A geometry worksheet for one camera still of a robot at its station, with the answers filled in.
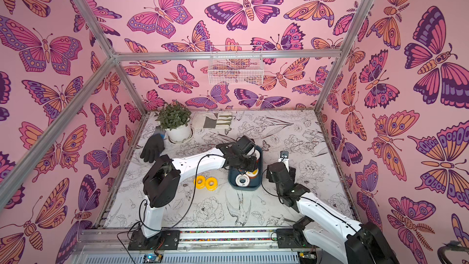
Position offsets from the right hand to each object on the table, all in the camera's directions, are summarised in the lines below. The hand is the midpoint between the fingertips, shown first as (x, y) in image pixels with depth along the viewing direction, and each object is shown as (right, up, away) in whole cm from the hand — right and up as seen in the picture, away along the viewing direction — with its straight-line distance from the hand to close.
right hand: (275, 166), depth 86 cm
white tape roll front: (-15, -7, +2) cm, 17 cm away
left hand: (-8, 0, 0) cm, 8 cm away
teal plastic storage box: (-9, -8, +2) cm, 12 cm away
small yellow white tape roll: (-11, -3, -1) cm, 11 cm away
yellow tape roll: (-36, -10, +2) cm, 37 cm away
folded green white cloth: (-34, +23, +29) cm, 50 cm away
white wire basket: (-19, +52, +11) cm, 56 cm away
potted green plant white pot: (-49, +22, +4) cm, 54 cm away
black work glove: (-64, +8, +15) cm, 66 cm away
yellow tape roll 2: (-31, -9, +2) cm, 32 cm away
